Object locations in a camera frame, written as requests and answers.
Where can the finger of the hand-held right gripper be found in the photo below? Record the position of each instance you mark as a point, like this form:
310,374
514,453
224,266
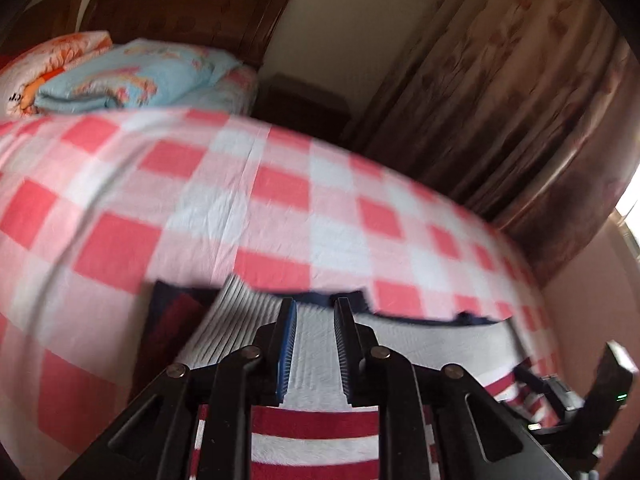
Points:
532,379

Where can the pale floral pillow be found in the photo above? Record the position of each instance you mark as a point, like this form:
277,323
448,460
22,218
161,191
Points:
230,92

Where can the light blue floral quilt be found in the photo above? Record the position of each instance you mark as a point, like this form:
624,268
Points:
135,75

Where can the small wooden headboard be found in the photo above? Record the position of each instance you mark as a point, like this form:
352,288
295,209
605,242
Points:
45,20

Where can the orange floral pillow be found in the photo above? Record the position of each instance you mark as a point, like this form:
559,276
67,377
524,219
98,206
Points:
45,65

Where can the floral curtain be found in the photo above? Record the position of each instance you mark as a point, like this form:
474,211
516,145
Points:
500,100

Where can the window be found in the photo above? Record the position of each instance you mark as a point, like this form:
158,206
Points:
631,230

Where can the dark wooden nightstand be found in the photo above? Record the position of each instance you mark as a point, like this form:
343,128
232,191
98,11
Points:
300,107

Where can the red grey striped sweater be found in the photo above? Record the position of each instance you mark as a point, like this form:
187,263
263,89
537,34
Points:
310,425

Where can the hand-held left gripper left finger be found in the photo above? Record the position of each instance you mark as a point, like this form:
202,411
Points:
286,355

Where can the large carved wooden headboard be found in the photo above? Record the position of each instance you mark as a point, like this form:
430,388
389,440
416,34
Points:
200,10

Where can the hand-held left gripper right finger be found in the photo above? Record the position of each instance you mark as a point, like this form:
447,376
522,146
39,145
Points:
345,355

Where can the pink white checked bed sheet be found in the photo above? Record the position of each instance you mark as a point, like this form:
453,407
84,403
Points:
200,200

